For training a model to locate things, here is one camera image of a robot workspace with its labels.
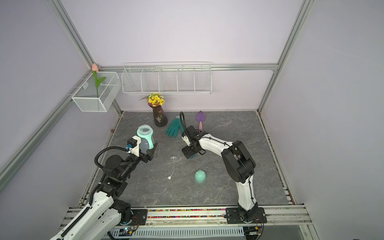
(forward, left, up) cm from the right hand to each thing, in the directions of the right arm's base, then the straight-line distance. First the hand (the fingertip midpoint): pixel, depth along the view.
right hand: (190, 150), depth 95 cm
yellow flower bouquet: (+25, +22, +22) cm, 40 cm away
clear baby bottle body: (-14, +18, +31) cm, 38 cm away
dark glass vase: (+23, +22, +6) cm, 32 cm away
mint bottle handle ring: (-11, +17, +31) cm, 37 cm away
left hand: (-7, +19, +23) cm, 31 cm away
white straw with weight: (-5, +11, -2) cm, 12 cm away
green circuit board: (-43, +31, -5) cm, 53 cm away
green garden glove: (+21, +12, -2) cm, 24 cm away
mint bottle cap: (-17, -6, +1) cm, 18 cm away
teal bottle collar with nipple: (-9, -2, +8) cm, 12 cm away
